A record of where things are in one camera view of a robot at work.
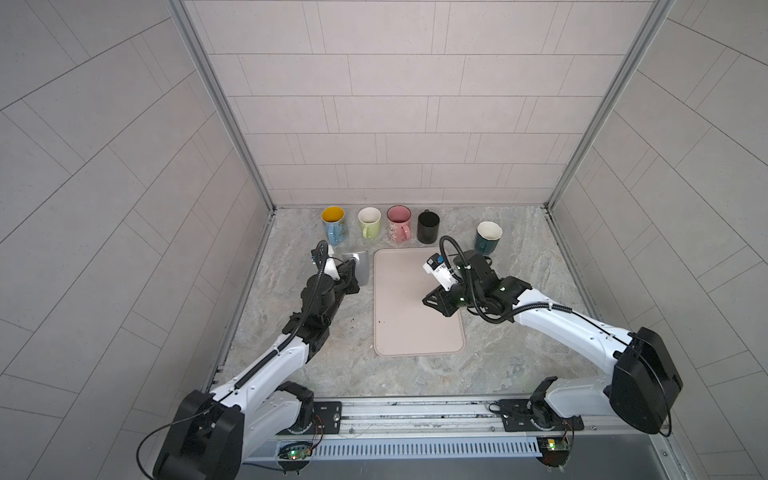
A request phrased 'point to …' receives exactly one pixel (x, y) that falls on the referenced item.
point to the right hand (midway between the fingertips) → (425, 301)
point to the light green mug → (370, 218)
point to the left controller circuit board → (294, 458)
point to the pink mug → (399, 223)
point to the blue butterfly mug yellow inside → (335, 225)
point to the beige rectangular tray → (404, 325)
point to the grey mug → (361, 259)
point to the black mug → (428, 227)
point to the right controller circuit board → (554, 450)
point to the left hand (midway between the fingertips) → (361, 257)
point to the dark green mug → (487, 237)
